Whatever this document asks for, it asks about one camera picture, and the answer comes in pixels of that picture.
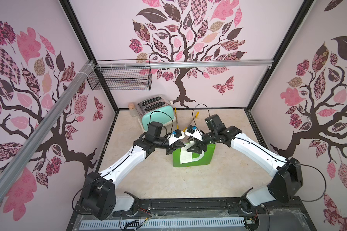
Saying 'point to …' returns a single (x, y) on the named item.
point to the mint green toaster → (157, 109)
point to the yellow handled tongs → (185, 128)
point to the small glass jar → (133, 110)
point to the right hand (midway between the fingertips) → (188, 142)
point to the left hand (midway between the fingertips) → (182, 146)
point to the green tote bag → (204, 159)
